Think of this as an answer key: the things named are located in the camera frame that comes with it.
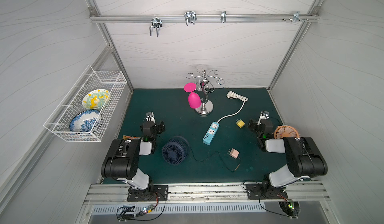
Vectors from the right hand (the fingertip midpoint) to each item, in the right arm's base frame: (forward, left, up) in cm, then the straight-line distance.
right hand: (260, 119), depth 94 cm
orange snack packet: (-15, +85, -3) cm, 87 cm away
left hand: (-4, +68, +1) cm, 68 cm away
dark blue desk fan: (-25, +51, +6) cm, 57 cm away
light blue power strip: (-9, +32, -3) cm, 33 cm away
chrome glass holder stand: (+14, +35, -7) cm, 38 cm away
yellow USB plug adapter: (0, +12, -5) cm, 13 cm away
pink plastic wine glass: (+6, +43, +11) cm, 45 cm away
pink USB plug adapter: (-21, +19, -4) cm, 28 cm away
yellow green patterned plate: (-10, +88, +28) cm, 93 cm away
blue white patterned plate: (-23, +88, +28) cm, 95 cm away
